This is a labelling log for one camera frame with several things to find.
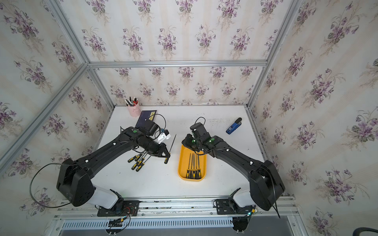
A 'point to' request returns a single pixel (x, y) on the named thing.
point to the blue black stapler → (237, 123)
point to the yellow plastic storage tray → (183, 159)
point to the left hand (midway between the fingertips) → (170, 156)
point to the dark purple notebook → (146, 114)
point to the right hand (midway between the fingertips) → (183, 143)
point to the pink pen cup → (134, 111)
